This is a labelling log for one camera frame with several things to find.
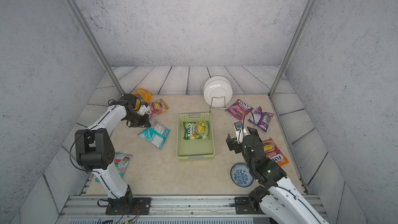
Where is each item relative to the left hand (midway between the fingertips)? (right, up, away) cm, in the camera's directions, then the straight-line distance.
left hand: (151, 124), depth 92 cm
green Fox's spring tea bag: (+26, -5, +6) cm, 27 cm away
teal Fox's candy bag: (+3, -6, +1) cm, 7 cm away
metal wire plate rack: (+45, +9, +20) cm, 50 cm away
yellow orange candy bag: (-12, +18, +22) cm, 31 cm away
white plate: (+40, +20, +12) cm, 47 cm away
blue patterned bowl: (+50, -26, -10) cm, 58 cm away
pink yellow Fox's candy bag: (-2, +10, +19) cm, 21 cm away
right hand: (+48, -1, -19) cm, 52 cm away
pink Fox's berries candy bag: (+56, +9, +18) cm, 59 cm away
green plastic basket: (+25, -15, 0) cm, 30 cm away
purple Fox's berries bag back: (+68, +2, +9) cm, 69 cm away
